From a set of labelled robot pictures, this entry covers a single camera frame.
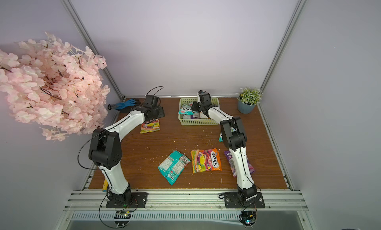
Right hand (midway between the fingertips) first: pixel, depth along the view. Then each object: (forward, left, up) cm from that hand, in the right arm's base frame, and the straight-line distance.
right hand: (193, 102), depth 105 cm
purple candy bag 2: (-39, -23, -8) cm, 46 cm away
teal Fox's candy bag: (-25, -19, -9) cm, 32 cm away
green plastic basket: (-10, +4, -6) cm, 12 cm away
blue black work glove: (+2, +57, -6) cm, 58 cm away
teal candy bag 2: (-45, +11, -7) cm, 47 cm away
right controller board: (-66, -29, -11) cm, 73 cm away
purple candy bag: (-10, +1, -6) cm, 11 cm away
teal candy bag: (-7, +5, 0) cm, 8 cm away
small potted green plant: (-1, -38, +5) cm, 38 cm away
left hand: (-11, +20, +3) cm, 23 cm away
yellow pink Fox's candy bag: (-40, -9, -8) cm, 41 cm away
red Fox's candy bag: (-17, +30, -7) cm, 35 cm away
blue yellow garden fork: (-55, +45, -7) cm, 72 cm away
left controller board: (-68, +34, -13) cm, 77 cm away
